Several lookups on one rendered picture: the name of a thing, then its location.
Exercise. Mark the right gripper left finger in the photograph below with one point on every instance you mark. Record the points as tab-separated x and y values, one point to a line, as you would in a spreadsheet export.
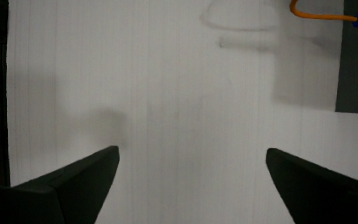
73	194

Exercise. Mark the orange cable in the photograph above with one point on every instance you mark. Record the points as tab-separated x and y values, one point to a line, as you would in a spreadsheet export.
354	19

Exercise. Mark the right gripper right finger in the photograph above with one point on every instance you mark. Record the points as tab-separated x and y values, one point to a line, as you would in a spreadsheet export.
312	193

